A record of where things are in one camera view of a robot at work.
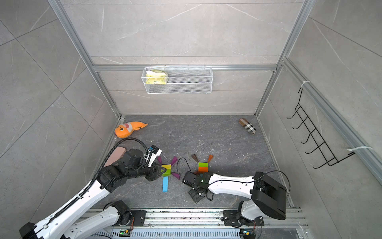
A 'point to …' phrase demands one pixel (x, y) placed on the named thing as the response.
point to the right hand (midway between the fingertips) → (198, 194)
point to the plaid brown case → (248, 126)
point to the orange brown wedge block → (210, 157)
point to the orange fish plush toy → (125, 130)
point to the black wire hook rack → (321, 145)
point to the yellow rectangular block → (167, 166)
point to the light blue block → (165, 184)
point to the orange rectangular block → (203, 169)
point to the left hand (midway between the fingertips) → (164, 166)
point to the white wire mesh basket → (183, 80)
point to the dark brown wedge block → (195, 157)
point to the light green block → (203, 164)
